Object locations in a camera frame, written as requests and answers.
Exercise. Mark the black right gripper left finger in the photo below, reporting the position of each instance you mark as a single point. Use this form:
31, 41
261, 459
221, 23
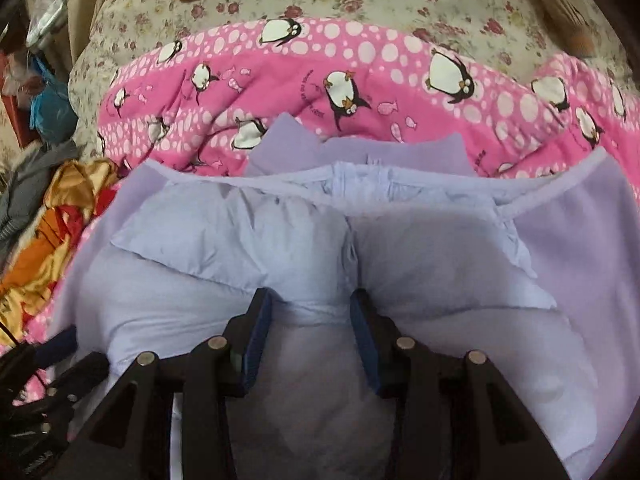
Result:
128, 435

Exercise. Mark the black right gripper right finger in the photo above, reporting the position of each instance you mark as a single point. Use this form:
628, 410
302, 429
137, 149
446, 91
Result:
455, 418

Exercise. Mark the lavender puffer jacket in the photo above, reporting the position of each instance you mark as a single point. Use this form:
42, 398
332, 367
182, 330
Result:
541, 274

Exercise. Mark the grey striped garment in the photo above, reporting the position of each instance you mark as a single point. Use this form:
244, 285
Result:
25, 189

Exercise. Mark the orange yellow cartoon blanket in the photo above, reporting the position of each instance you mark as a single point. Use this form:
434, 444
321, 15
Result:
78, 193

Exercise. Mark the teal plastic bag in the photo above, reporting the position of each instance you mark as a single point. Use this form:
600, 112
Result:
50, 112

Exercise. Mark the pink penguin quilt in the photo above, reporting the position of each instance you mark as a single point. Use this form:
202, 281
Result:
206, 104

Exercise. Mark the floral bed sheet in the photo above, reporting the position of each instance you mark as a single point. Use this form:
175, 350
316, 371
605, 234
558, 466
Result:
505, 35

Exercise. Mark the beige jacket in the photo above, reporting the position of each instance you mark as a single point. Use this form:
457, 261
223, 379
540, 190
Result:
569, 22

